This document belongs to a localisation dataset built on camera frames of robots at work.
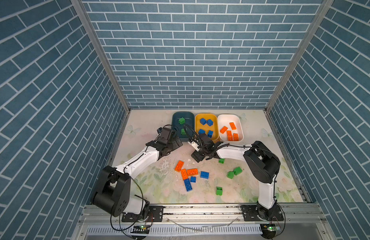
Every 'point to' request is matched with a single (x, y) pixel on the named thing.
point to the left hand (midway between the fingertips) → (176, 143)
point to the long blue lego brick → (188, 185)
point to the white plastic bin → (230, 128)
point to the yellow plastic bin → (214, 127)
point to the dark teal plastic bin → (189, 126)
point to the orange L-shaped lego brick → (185, 172)
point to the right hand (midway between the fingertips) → (195, 150)
